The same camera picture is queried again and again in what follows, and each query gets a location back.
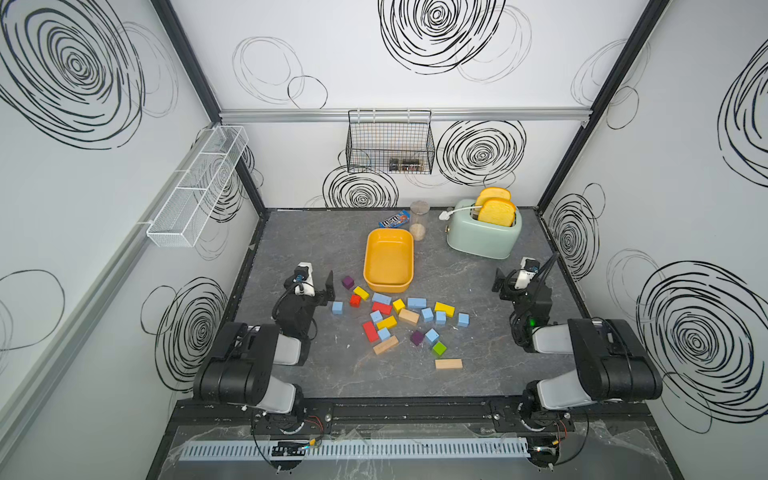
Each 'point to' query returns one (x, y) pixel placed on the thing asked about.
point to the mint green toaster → (467, 233)
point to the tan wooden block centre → (407, 314)
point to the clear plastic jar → (419, 211)
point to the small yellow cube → (398, 305)
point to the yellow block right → (439, 307)
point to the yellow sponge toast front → (496, 212)
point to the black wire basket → (390, 141)
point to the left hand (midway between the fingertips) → (314, 271)
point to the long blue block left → (377, 297)
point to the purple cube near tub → (348, 282)
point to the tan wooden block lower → (385, 345)
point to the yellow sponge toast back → (493, 192)
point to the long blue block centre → (416, 303)
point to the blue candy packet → (395, 220)
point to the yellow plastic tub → (389, 259)
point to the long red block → (371, 332)
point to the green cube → (439, 349)
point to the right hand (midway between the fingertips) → (517, 272)
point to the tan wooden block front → (448, 363)
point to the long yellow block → (386, 323)
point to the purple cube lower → (417, 337)
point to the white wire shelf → (186, 210)
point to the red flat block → (383, 308)
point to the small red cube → (355, 301)
